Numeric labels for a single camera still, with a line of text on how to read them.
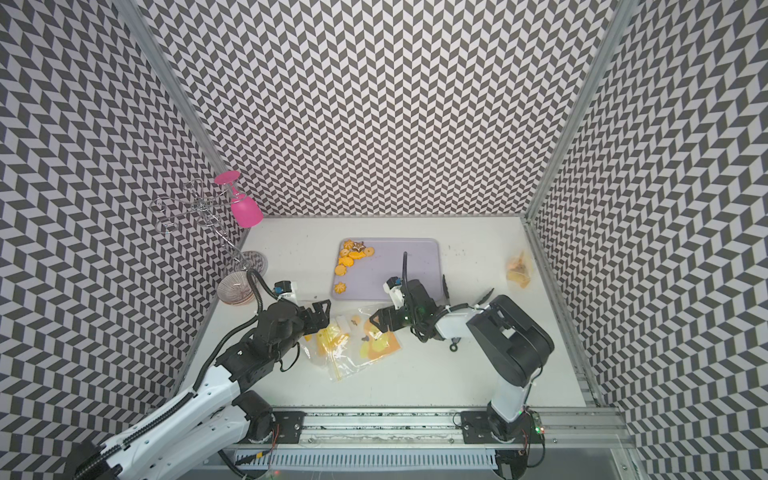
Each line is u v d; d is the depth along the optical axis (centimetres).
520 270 100
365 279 104
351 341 86
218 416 59
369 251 108
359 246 108
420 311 73
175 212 87
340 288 98
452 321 61
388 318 79
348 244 108
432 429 74
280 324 59
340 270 103
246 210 94
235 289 96
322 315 71
